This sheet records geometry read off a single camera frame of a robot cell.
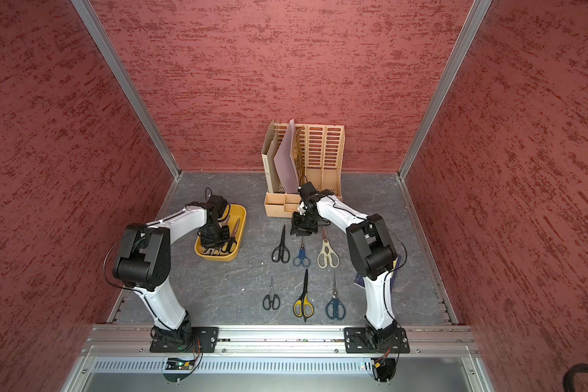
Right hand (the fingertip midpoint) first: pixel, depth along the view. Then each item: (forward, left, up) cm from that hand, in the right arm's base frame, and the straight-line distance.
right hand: (294, 235), depth 92 cm
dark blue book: (-16, -24, -6) cm, 29 cm away
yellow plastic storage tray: (+11, +25, -4) cm, 28 cm away
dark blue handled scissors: (-26, -14, -6) cm, 30 cm away
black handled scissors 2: (-4, +5, -6) cm, 9 cm away
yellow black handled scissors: (-25, -3, -4) cm, 26 cm away
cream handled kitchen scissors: (-7, -13, -5) cm, 15 cm away
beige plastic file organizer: (+41, -13, +7) cm, 44 cm away
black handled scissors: (-2, +26, -4) cm, 26 cm away
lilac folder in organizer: (+25, +3, +15) cm, 30 cm away
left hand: (-3, +29, -3) cm, 29 cm away
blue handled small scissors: (-8, -3, -6) cm, 10 cm away
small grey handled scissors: (-22, +8, -6) cm, 24 cm away
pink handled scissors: (-4, +32, -3) cm, 33 cm away
